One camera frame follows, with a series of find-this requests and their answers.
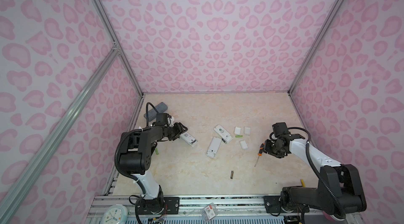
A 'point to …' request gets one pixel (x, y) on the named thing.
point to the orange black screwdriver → (260, 151)
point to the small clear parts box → (209, 212)
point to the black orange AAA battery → (231, 176)
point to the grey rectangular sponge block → (160, 108)
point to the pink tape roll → (332, 217)
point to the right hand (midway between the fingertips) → (266, 149)
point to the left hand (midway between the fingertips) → (185, 128)
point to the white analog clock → (117, 214)
